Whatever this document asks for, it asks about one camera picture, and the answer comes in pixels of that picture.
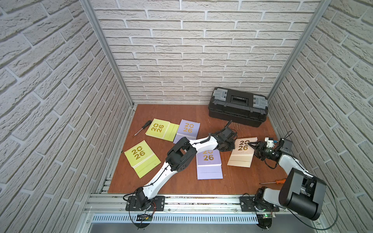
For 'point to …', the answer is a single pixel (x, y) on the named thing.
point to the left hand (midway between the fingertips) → (238, 148)
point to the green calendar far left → (162, 129)
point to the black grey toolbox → (238, 107)
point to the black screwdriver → (143, 127)
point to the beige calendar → (242, 153)
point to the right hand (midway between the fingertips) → (250, 145)
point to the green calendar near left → (142, 158)
